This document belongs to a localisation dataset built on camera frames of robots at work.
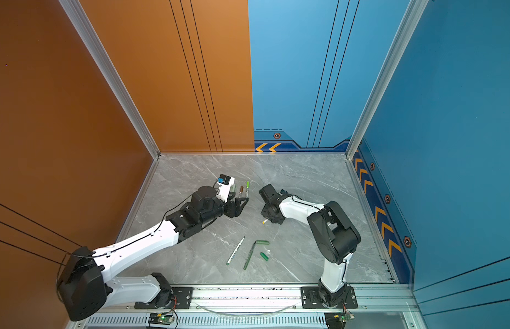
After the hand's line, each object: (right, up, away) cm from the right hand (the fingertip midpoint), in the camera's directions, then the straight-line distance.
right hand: (267, 215), depth 95 cm
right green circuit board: (+23, -31, -25) cm, 46 cm away
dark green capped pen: (-4, -10, -8) cm, 13 cm away
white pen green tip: (-14, -12, -11) cm, 22 cm away
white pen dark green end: (-12, +15, -25) cm, 31 cm away
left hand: (-10, +12, -17) cm, 23 cm away
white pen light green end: (-10, +13, +10) cm, 19 cm away
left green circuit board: (-39, -31, -24) cm, 55 cm away
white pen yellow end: (-1, -2, -4) cm, 4 cm away
